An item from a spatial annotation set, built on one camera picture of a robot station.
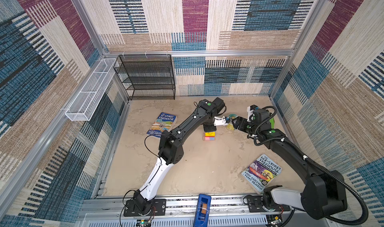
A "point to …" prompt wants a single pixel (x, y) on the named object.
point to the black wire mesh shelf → (147, 77)
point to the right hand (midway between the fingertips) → (237, 124)
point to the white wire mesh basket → (83, 106)
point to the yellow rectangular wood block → (210, 134)
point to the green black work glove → (272, 121)
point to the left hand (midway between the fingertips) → (209, 124)
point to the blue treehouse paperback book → (163, 122)
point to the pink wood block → (207, 138)
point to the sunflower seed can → (230, 126)
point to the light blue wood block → (212, 138)
